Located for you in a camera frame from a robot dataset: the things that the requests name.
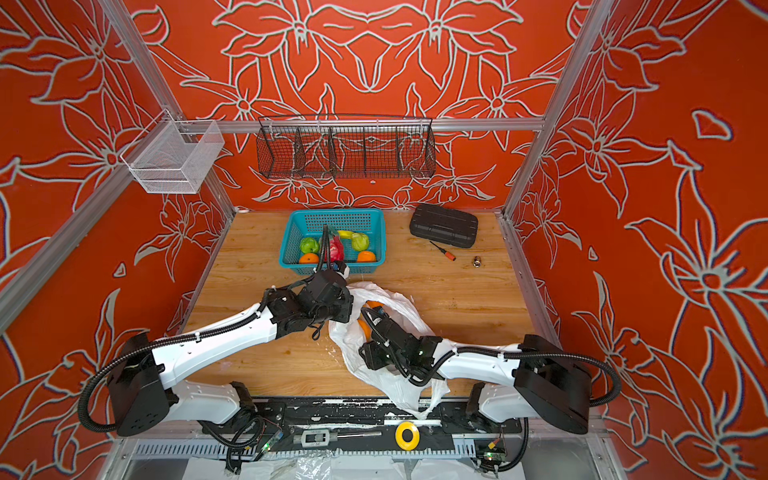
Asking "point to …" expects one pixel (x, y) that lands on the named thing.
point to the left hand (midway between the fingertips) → (353, 299)
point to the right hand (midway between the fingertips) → (360, 351)
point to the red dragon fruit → (336, 250)
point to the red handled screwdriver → (449, 255)
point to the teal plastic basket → (363, 232)
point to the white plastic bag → (400, 310)
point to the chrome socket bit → (477, 262)
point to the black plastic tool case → (444, 226)
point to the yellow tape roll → (411, 445)
